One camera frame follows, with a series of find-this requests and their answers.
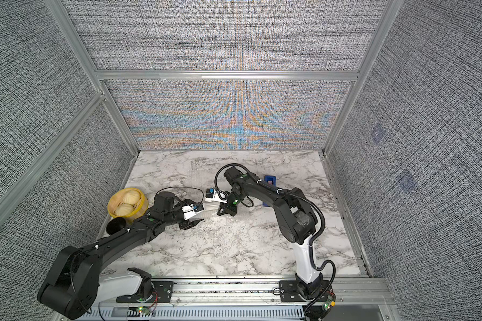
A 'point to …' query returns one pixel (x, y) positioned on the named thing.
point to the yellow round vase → (128, 203)
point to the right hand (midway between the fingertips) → (220, 206)
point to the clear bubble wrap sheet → (211, 209)
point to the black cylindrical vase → (114, 225)
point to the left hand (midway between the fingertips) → (201, 207)
